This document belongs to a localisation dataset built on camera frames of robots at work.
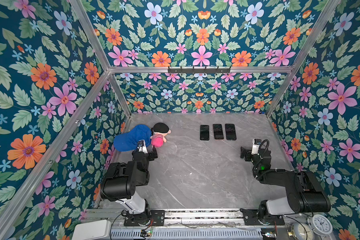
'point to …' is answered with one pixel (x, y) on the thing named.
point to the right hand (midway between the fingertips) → (249, 146)
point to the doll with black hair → (159, 132)
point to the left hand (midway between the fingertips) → (147, 143)
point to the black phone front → (204, 132)
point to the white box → (93, 230)
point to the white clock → (320, 225)
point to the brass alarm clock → (301, 231)
